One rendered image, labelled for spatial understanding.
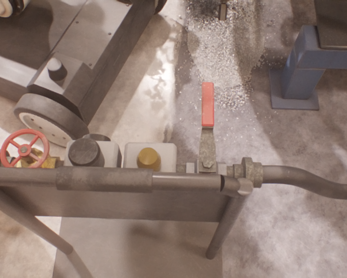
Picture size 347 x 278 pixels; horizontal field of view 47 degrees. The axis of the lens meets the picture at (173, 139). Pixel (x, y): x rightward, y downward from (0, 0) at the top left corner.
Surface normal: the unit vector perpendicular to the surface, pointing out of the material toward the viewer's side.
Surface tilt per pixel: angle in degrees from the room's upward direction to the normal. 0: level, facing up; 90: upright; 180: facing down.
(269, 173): 17
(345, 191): 41
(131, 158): 0
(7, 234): 0
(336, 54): 90
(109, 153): 0
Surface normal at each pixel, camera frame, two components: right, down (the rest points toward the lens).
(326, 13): 0.00, -0.43
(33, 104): -0.21, -0.47
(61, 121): 0.53, -0.10
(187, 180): 0.00, -0.18
